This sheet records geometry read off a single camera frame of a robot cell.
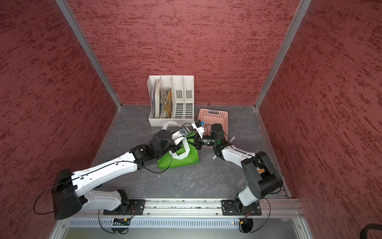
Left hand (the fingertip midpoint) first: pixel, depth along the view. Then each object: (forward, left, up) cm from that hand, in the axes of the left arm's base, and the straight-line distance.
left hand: (179, 135), depth 76 cm
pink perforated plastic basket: (+30, -21, -20) cm, 42 cm away
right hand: (-1, -3, -5) cm, 6 cm away
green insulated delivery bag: (-9, -6, -4) cm, 11 cm away
